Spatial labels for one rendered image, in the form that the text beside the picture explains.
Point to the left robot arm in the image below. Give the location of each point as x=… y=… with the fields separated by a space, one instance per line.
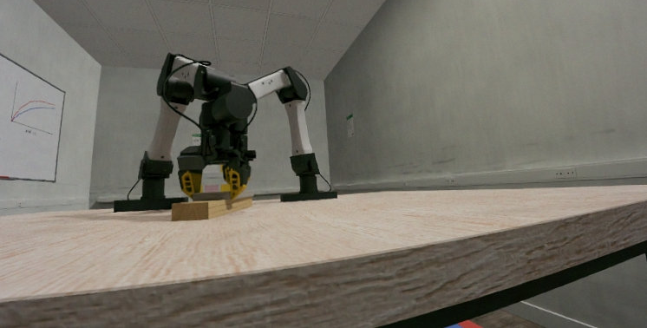
x=293 y=96

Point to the light wooden beam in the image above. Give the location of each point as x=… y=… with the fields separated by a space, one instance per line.
x=206 y=210

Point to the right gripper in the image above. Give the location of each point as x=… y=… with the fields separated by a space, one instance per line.
x=190 y=180

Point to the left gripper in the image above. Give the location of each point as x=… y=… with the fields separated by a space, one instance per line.
x=248 y=156

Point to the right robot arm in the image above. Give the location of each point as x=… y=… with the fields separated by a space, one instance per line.
x=226 y=103

